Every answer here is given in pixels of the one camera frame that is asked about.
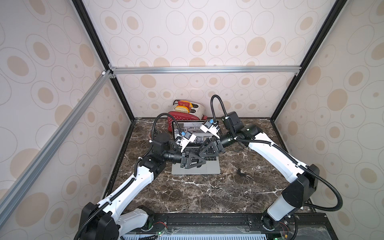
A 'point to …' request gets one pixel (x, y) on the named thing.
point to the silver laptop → (212, 165)
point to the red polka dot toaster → (197, 113)
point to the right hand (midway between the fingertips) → (199, 158)
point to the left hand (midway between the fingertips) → (204, 163)
